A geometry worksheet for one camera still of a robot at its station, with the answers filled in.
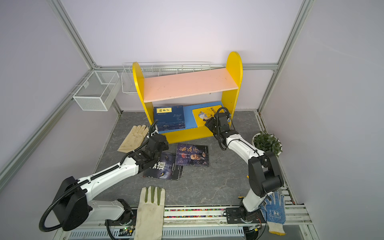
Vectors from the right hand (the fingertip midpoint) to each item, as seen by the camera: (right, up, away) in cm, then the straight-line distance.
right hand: (208, 123), depth 91 cm
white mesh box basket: (-71, +21, +6) cm, 75 cm away
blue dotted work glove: (+32, -45, -15) cm, 58 cm away
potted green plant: (+31, -11, -10) cm, 34 cm away
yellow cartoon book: (-4, +5, +6) cm, 9 cm away
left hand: (-26, -9, -8) cm, 29 cm away
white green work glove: (-31, -46, -16) cm, 57 cm away
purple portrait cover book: (-10, -20, +3) cm, 23 cm away
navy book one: (-25, -2, -2) cm, 26 cm away
